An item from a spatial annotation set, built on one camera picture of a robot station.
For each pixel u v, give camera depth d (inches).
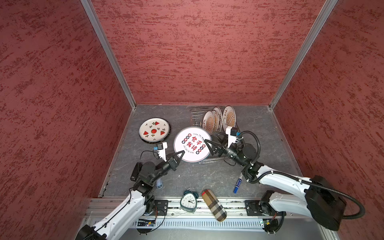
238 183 32.0
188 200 28.6
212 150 25.6
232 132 24.5
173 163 26.3
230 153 25.3
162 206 29.2
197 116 44.5
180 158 28.6
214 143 25.1
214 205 28.5
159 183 31.2
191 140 28.6
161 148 26.8
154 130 40.5
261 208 26.2
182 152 29.0
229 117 39.3
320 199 16.6
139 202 22.0
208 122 39.9
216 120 36.0
